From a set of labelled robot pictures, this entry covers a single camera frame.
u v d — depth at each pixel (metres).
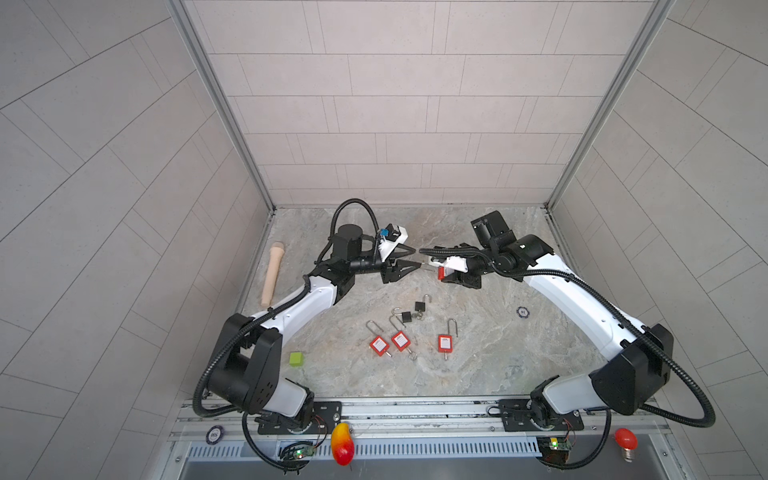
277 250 1.00
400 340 0.82
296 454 0.64
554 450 0.68
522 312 0.89
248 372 0.41
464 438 0.69
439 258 0.63
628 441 0.66
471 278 0.67
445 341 0.82
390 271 0.68
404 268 0.72
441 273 0.74
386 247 0.67
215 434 0.68
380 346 0.81
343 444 0.66
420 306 0.89
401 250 0.72
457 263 0.65
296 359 0.79
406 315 0.89
